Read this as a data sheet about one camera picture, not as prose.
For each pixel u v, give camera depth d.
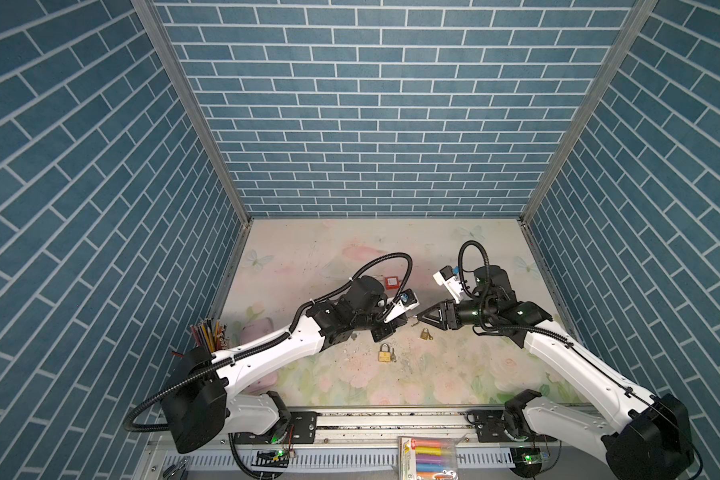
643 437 0.38
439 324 0.67
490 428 0.73
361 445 0.72
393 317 0.66
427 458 0.68
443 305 0.67
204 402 0.39
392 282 0.99
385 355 0.86
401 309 0.64
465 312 0.68
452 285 0.70
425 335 0.89
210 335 0.75
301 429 0.73
